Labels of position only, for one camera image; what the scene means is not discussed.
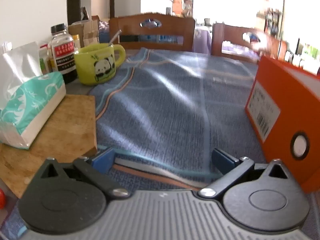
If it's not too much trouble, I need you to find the wooden cutting board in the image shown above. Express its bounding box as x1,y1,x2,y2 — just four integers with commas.
1,95,97,197

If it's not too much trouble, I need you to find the blue patterned tablecloth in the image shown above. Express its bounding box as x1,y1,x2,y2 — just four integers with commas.
1,49,319,239

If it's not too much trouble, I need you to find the orange cardboard shoe box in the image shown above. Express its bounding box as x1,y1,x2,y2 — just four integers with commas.
245,56,319,193

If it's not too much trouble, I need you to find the green panda mug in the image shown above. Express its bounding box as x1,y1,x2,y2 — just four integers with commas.
74,43,126,86

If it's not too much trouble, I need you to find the teal tissue pack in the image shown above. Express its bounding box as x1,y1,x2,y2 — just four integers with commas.
1,42,66,149

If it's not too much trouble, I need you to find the metal spoon in mug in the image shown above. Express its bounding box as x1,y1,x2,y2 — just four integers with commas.
108,29,122,46

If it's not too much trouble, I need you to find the dark glass bottle black cap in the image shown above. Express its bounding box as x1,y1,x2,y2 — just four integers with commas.
48,23,77,84

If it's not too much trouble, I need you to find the wooden chair left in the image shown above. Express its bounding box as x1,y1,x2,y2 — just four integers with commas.
109,12,195,51

